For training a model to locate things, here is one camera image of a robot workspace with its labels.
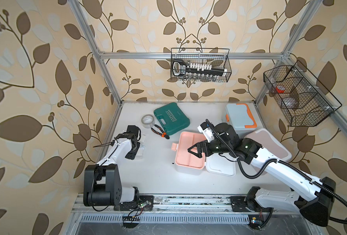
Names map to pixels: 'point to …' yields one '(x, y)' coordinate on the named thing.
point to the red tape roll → (280, 89)
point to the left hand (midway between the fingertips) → (132, 149)
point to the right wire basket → (304, 100)
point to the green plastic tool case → (171, 118)
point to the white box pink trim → (216, 164)
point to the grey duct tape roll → (148, 121)
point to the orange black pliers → (163, 134)
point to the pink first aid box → (270, 145)
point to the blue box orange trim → (239, 117)
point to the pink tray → (184, 157)
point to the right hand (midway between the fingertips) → (193, 148)
